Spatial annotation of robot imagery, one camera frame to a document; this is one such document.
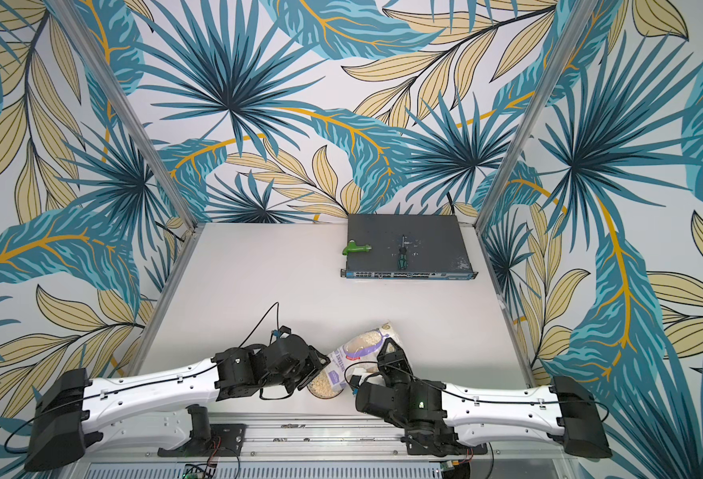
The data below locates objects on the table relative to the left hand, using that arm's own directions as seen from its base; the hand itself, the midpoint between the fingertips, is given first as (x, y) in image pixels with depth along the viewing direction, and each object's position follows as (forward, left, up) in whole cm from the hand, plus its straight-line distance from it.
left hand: (327, 370), depth 73 cm
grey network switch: (+48, -36, -8) cm, 60 cm away
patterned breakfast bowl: (-2, +2, -8) cm, 8 cm away
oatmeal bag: (+3, -8, +3) cm, 9 cm away
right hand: (+4, -14, +3) cm, 15 cm away
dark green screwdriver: (+38, -23, -4) cm, 44 cm away
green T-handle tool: (+45, -6, -6) cm, 46 cm away
